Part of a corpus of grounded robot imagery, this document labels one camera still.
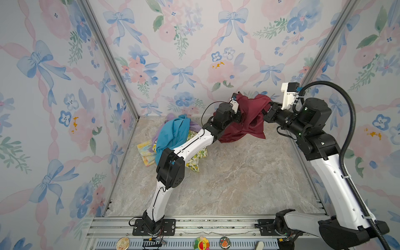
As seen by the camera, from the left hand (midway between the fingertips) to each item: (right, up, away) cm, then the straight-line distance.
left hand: (242, 103), depth 80 cm
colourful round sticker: (-21, -64, -11) cm, 68 cm away
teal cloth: (-37, -16, +12) cm, 42 cm away
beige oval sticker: (-56, -65, -10) cm, 87 cm away
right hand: (+1, -3, -21) cm, 21 cm away
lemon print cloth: (-26, -33, +8) cm, 42 cm away
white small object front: (+5, -64, -13) cm, 66 cm away
